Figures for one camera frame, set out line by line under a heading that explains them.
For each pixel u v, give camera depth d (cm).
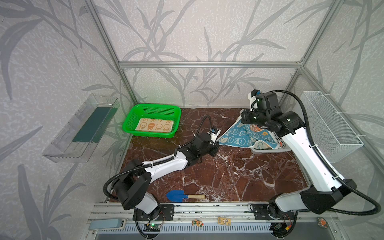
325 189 39
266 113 49
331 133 61
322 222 71
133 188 43
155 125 108
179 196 79
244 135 91
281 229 74
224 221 70
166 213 74
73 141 63
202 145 63
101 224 68
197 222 71
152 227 71
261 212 73
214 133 71
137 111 111
